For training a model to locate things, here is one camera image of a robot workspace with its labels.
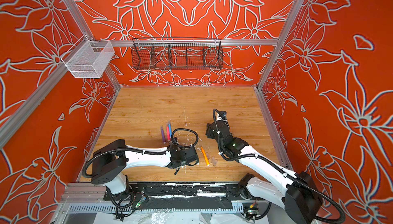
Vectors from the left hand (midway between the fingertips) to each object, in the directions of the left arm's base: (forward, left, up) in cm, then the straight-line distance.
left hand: (185, 160), depth 83 cm
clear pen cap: (+3, -12, +1) cm, 13 cm away
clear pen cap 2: (0, -17, +1) cm, 17 cm away
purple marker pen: (+15, +16, +1) cm, 22 cm away
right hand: (+15, -12, +15) cm, 25 cm away
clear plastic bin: (+47, +64, +32) cm, 86 cm away
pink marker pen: (+14, +12, +1) cm, 18 cm away
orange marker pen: (+3, -11, +2) cm, 11 cm away
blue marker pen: (+21, +12, +1) cm, 24 cm away
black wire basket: (+60, +11, +30) cm, 68 cm away
